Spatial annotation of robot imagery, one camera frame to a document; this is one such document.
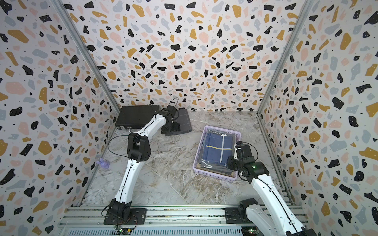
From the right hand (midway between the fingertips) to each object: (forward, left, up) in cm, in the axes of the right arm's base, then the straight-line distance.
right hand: (229, 160), depth 81 cm
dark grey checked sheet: (+41, +31, -11) cm, 52 cm away
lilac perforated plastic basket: (-4, +11, -7) cm, 14 cm away
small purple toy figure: (-1, +73, -6) cm, 74 cm away
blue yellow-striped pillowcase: (+13, +5, -7) cm, 16 cm away
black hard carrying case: (+44, +70, -12) cm, 84 cm away
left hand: (+28, +34, -9) cm, 45 cm away
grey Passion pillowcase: (+1, +13, -8) cm, 15 cm away
